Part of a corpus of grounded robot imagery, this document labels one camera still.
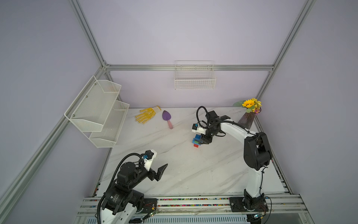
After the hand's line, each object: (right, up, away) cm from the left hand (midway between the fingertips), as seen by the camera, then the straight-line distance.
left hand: (158, 161), depth 71 cm
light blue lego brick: (+20, +6, +22) cm, 30 cm away
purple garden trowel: (-1, +25, +44) cm, 50 cm away
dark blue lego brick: (+22, +10, +16) cm, 30 cm away
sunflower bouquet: (+58, +31, +17) cm, 68 cm away
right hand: (+26, +8, +22) cm, 35 cm away
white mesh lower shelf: (-30, +12, +5) cm, 33 cm away
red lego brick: (+22, +4, +24) cm, 33 cm away
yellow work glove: (-19, +27, +46) cm, 56 cm away
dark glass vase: (+59, +22, +27) cm, 68 cm away
